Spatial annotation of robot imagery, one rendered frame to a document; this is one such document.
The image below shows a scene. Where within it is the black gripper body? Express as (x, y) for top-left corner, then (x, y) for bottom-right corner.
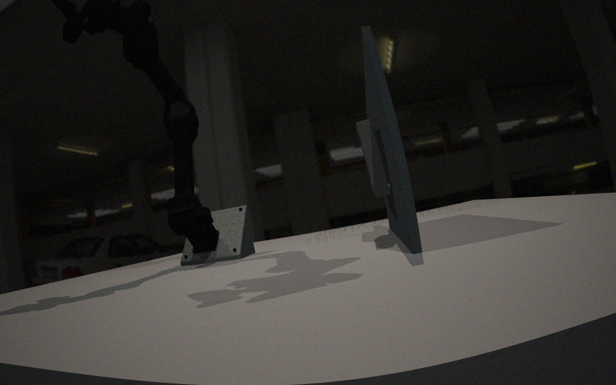
(63, 0), (123, 43)

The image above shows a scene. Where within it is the grey rectangular picture frame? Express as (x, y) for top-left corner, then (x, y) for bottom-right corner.
(356, 119), (391, 198)

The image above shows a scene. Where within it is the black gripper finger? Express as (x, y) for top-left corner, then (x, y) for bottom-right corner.
(51, 0), (76, 19)

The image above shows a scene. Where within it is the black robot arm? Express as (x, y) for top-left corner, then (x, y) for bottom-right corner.
(111, 0), (219, 253)

